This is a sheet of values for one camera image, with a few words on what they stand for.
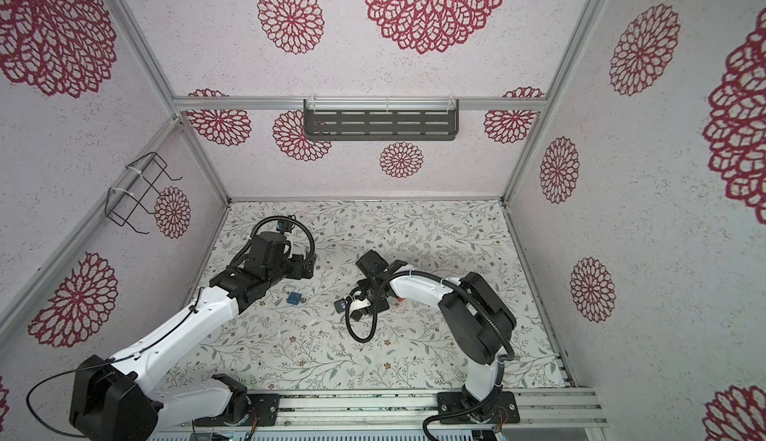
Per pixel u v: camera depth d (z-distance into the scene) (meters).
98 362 0.41
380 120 0.97
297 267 0.72
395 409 0.75
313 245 0.64
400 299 0.93
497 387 0.59
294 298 0.93
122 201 0.73
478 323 0.48
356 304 0.78
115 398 0.38
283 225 0.70
